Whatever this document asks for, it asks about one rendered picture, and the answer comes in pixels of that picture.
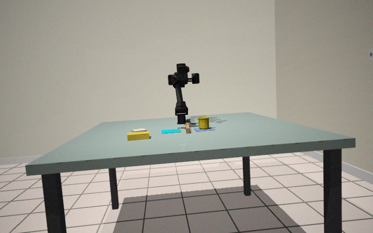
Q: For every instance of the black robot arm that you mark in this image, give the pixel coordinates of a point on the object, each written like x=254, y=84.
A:
x=181, y=107

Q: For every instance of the yellow rectangular block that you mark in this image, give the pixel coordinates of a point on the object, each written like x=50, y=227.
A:
x=138, y=136

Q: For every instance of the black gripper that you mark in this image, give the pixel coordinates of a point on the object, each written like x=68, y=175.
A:
x=183, y=79

